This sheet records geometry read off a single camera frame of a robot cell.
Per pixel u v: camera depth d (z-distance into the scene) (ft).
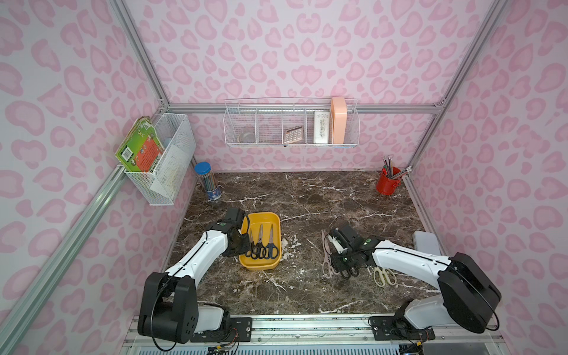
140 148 2.35
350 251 2.32
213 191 3.41
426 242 3.17
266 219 3.19
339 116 2.69
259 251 2.96
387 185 3.58
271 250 3.01
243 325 2.43
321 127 3.03
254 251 2.96
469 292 1.38
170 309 1.34
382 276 2.75
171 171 2.75
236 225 2.27
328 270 2.82
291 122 3.24
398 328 2.14
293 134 3.10
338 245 2.37
